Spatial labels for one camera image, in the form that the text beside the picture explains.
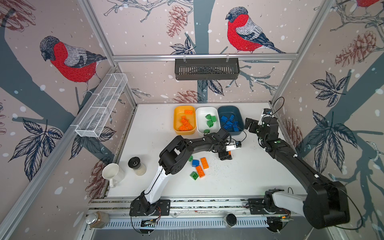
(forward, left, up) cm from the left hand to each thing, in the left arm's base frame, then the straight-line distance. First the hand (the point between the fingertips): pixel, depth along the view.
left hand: (229, 152), depth 92 cm
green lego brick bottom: (-14, +23, +1) cm, 27 cm away
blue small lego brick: (+21, -8, +3) cm, 23 cm away
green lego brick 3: (-4, +25, +1) cm, 25 cm away
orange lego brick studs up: (-7, +16, 0) cm, 18 cm away
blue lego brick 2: (+19, -2, +1) cm, 20 cm away
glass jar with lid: (-34, +64, +7) cm, 73 cm away
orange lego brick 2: (+23, +29, +4) cm, 37 cm away
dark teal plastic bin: (+33, -2, +3) cm, 33 cm away
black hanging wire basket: (+53, +13, +26) cm, 60 cm away
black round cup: (-12, +52, +6) cm, 54 cm away
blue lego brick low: (+17, -7, +2) cm, 18 cm away
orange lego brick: (+35, +27, 0) cm, 44 cm away
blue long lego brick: (+28, -6, +2) cm, 28 cm away
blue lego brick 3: (-6, +22, 0) cm, 23 cm away
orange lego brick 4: (0, 0, 0) cm, 0 cm away
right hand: (+10, -12, +19) cm, 25 cm away
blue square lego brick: (+25, +1, +3) cm, 25 cm away
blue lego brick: (+23, -3, +1) cm, 23 cm away
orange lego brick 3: (+19, +29, 0) cm, 35 cm away
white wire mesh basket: (+14, +73, +29) cm, 80 cm away
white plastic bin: (+25, +17, +1) cm, 30 cm away
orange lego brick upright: (-11, +19, -1) cm, 22 cm away
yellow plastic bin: (+34, +34, +2) cm, 48 cm away
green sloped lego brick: (+16, +14, +2) cm, 21 cm away
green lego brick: (+29, +12, +1) cm, 32 cm away
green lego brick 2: (+27, +8, +1) cm, 28 cm away
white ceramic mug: (-13, +66, +5) cm, 68 cm away
